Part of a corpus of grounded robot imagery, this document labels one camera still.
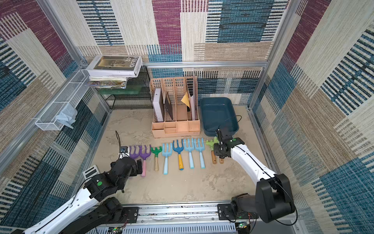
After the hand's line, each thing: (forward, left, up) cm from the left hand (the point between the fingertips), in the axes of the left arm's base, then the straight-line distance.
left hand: (133, 161), depth 78 cm
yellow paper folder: (+33, -28, +13) cm, 45 cm away
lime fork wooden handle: (+17, -45, -13) cm, 50 cm away
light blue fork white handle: (+14, -37, -13) cm, 42 cm away
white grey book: (+36, -10, +6) cm, 38 cm away
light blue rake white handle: (+14, -30, -13) cm, 36 cm away
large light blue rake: (+11, -15, -13) cm, 22 cm away
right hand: (+9, -48, -4) cm, 49 cm away
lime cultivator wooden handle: (+1, -47, -3) cm, 47 cm away
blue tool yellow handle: (+14, -23, -13) cm, 30 cm away
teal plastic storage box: (+45, -53, -13) cm, 71 cm away
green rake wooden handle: (+13, -8, -13) cm, 20 cm away
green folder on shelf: (+40, +7, +16) cm, 43 cm away
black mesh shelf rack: (+55, +15, -7) cm, 58 cm away
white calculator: (0, +28, -13) cm, 31 cm away
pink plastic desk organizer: (+53, -19, -11) cm, 57 cm away
